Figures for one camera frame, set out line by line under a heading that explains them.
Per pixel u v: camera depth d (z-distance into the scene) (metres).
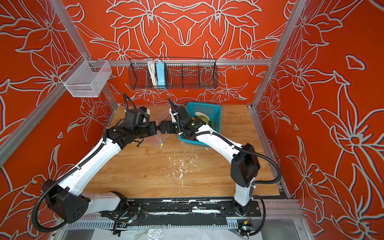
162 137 0.75
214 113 1.10
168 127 0.70
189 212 0.73
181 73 0.97
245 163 0.45
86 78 0.92
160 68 0.90
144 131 0.64
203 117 1.03
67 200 0.37
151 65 0.87
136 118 0.57
